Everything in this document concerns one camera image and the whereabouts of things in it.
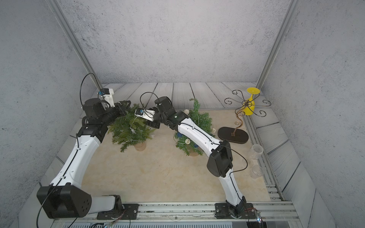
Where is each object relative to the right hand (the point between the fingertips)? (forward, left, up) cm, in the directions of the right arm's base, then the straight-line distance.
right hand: (144, 116), depth 77 cm
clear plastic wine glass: (-14, -59, -13) cm, 62 cm away
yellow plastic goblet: (+7, -57, 0) cm, 57 cm away
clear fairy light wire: (-9, +4, -1) cm, 10 cm away
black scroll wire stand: (+7, -60, -30) cm, 67 cm away
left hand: (+4, +6, +8) cm, 10 cm away
